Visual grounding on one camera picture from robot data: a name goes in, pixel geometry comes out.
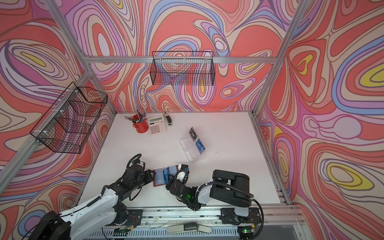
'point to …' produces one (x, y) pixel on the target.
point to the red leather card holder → (160, 175)
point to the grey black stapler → (168, 119)
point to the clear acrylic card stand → (192, 146)
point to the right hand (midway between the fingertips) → (168, 179)
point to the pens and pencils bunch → (138, 118)
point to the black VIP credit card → (193, 133)
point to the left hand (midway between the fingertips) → (157, 173)
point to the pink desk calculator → (157, 125)
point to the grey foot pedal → (187, 227)
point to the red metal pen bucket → (141, 126)
